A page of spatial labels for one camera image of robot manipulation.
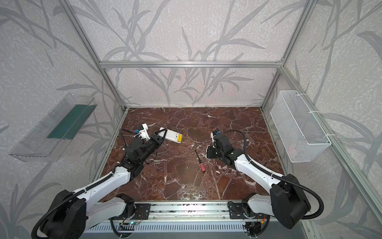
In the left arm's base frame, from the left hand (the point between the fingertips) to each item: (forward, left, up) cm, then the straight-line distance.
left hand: (169, 126), depth 77 cm
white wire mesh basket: (-10, -59, +11) cm, 61 cm away
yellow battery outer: (-3, -5, -7) cm, 9 cm away
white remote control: (-3, 0, -4) cm, 5 cm away
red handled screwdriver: (-11, -17, -24) cm, 32 cm away
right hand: (-3, -21, -14) cm, 25 cm away
